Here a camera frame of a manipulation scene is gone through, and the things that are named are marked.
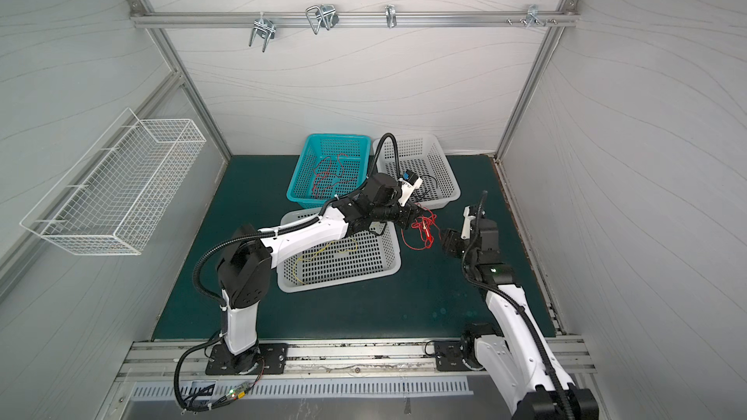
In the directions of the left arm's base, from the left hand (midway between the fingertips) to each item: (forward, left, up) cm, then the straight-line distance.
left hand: (429, 208), depth 80 cm
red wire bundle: (-3, +1, -4) cm, 5 cm away
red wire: (+24, +30, -19) cm, 43 cm away
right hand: (-3, -9, -5) cm, 11 cm away
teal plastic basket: (+35, +36, -20) cm, 54 cm away
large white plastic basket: (-7, +23, -19) cm, 30 cm away
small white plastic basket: (+39, -3, -18) cm, 43 cm away
